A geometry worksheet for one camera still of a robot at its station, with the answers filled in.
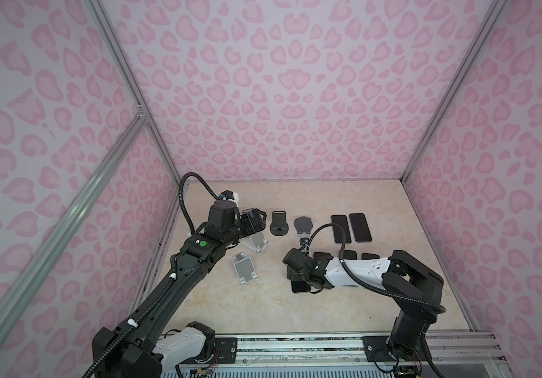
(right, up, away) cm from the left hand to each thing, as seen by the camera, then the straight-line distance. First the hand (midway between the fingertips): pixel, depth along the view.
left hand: (257, 213), depth 76 cm
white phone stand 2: (-6, -20, +10) cm, 23 cm away
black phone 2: (+35, -5, +28) cm, 45 cm away
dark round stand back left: (+7, -7, +23) cm, 25 cm away
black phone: (+35, -18, +19) cm, 44 cm away
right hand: (+14, -21, +14) cm, 29 cm away
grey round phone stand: (-2, +1, -10) cm, 10 cm away
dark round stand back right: (+18, -6, +28) cm, 34 cm away
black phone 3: (+43, -7, +29) cm, 52 cm away
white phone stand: (-2, -12, +16) cm, 20 cm away
